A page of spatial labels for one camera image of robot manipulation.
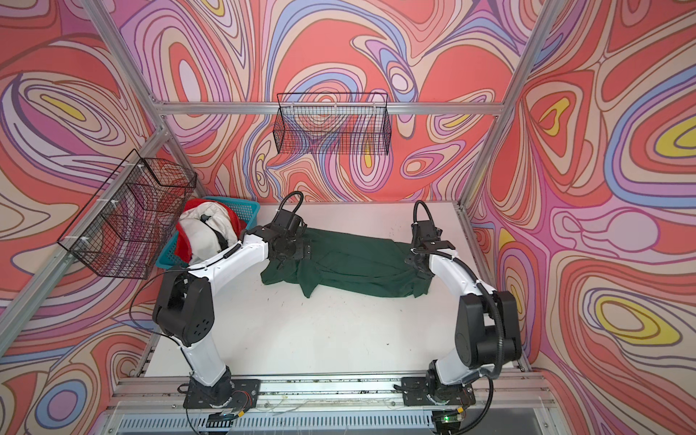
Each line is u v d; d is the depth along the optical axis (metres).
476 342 0.44
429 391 0.73
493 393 0.70
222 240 0.92
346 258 1.02
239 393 0.72
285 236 0.73
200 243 0.91
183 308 0.47
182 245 0.95
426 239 0.71
